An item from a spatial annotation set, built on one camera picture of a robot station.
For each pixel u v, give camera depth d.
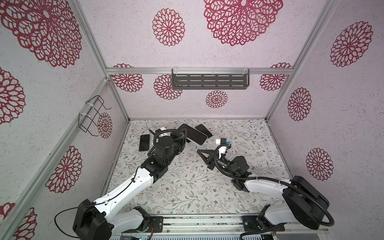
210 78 0.95
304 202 0.43
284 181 0.49
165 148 0.53
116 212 0.40
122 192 0.45
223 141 0.65
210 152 0.66
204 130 1.13
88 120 0.75
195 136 0.68
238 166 0.59
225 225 0.75
